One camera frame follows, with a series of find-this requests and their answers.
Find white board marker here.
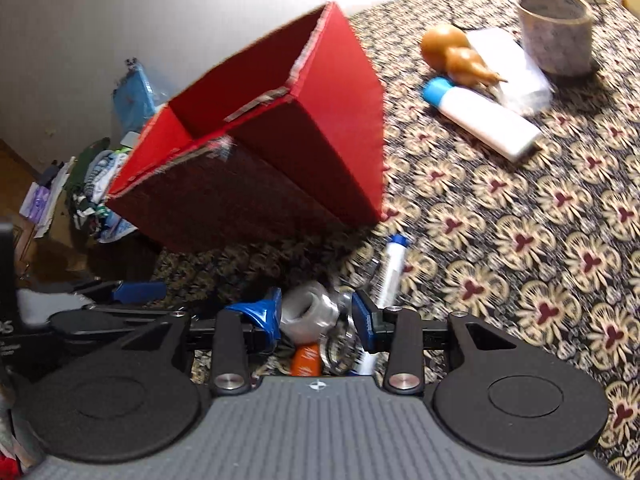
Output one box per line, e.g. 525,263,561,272
356,234,409,376

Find large label tape roll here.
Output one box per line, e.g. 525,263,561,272
516,0,594,78

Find blue plastic bag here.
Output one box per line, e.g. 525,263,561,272
112,58,160,133

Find metal scissors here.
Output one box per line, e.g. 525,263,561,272
319,286,361,376

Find brown gourd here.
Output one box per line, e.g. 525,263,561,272
420,24,506,88

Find clear plastic box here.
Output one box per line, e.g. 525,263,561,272
466,28,552,116

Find clear tape roll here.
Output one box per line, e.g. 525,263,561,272
280,281,340,346

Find pile of folded clothes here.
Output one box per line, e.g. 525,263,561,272
64,138,137,244

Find orange rectangular case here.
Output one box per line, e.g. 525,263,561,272
291,342,322,377

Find white bottle blue cap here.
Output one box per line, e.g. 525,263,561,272
422,77,541,162

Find red cardboard box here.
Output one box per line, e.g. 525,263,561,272
106,2,384,252

